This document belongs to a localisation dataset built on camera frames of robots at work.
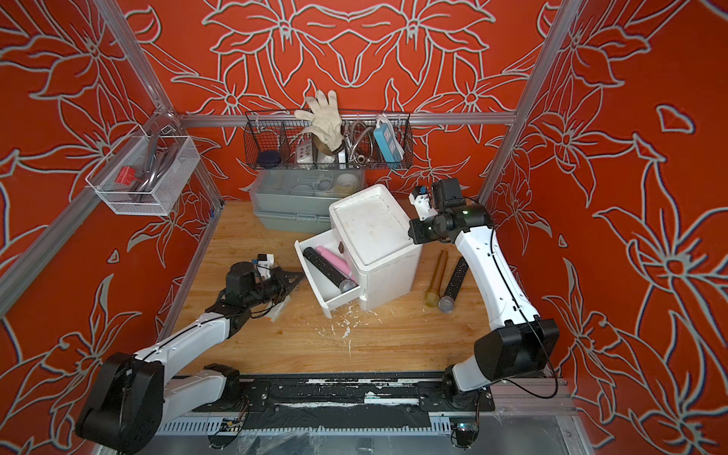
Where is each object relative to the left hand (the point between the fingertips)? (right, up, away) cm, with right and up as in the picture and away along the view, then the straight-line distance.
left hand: (304, 273), depth 82 cm
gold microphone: (+40, -9, +6) cm, 41 cm away
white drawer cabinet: (+21, +12, -2) cm, 24 cm away
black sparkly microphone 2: (+44, -10, +4) cm, 45 cm away
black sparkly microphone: (+7, +1, +4) cm, 8 cm away
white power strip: (-2, +39, +11) cm, 40 cm away
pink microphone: (+9, +3, +6) cm, 11 cm away
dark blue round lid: (-15, +38, +13) cm, 42 cm away
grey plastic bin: (-5, +23, +15) cm, 28 cm away
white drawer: (+8, -5, -6) cm, 12 cm away
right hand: (+31, +13, -5) cm, 34 cm away
